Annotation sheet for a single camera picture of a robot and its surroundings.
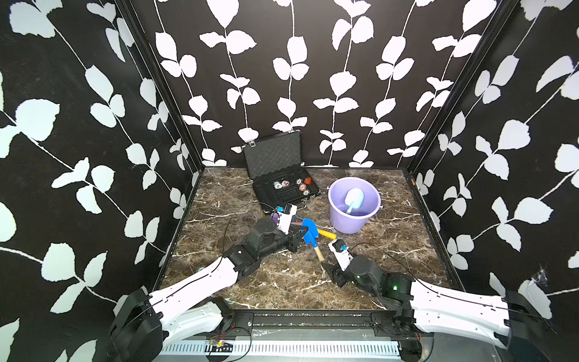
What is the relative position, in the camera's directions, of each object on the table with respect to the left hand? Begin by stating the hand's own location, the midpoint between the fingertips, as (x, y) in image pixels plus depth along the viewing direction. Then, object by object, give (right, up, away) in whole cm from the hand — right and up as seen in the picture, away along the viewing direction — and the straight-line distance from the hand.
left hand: (309, 226), depth 73 cm
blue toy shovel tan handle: (+1, -4, +2) cm, 4 cm away
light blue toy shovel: (+21, +8, +25) cm, 33 cm away
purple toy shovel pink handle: (-10, +4, -8) cm, 14 cm away
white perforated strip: (-9, -38, -3) cm, 39 cm away
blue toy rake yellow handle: (+8, -7, +23) cm, 25 cm away
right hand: (+6, -11, +4) cm, 13 cm away
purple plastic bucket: (+18, -2, +20) cm, 27 cm away
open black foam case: (-15, +24, +39) cm, 48 cm away
